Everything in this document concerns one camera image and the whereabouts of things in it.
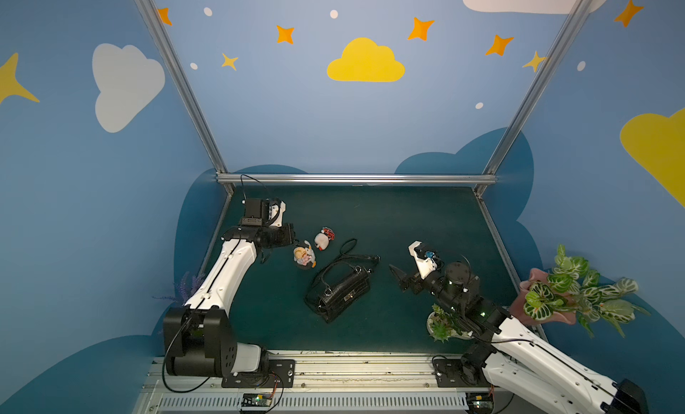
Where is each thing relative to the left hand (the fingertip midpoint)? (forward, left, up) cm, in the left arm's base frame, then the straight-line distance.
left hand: (293, 230), depth 85 cm
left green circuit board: (-44, +6, -18) cm, 48 cm away
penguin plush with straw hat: (-6, -4, -6) cm, 9 cm away
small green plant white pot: (-26, -46, -11) cm, 54 cm away
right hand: (-10, -36, +4) cm, 37 cm away
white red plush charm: (+6, -8, -14) cm, 17 cm away
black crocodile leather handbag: (-15, -17, -5) cm, 23 cm away
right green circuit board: (-43, -55, -18) cm, 73 cm away
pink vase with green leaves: (-23, -74, +8) cm, 78 cm away
